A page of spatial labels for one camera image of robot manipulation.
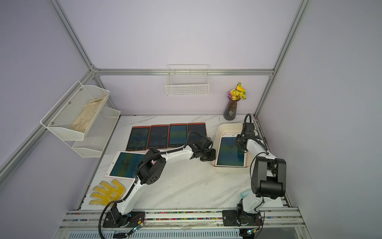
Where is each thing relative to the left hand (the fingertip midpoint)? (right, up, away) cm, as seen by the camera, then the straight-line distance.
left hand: (216, 158), depth 94 cm
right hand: (+16, +9, +1) cm, 19 cm away
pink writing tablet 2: (-59, -4, -1) cm, 59 cm away
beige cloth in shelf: (-73, +23, -18) cm, 78 cm away
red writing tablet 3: (-27, +15, +14) cm, 33 cm away
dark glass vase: (+13, +32, +17) cm, 39 cm away
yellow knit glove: (-62, -18, -14) cm, 66 cm away
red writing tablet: (-54, +12, +12) cm, 57 cm away
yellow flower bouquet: (+16, +44, +7) cm, 47 cm away
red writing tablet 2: (-40, +14, +13) cm, 45 cm away
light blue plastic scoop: (+14, -16, -14) cm, 26 cm away
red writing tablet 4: (-11, +20, +19) cm, 30 cm away
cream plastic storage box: (+8, +20, +12) cm, 25 cm away
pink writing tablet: (+8, +3, -1) cm, 9 cm away
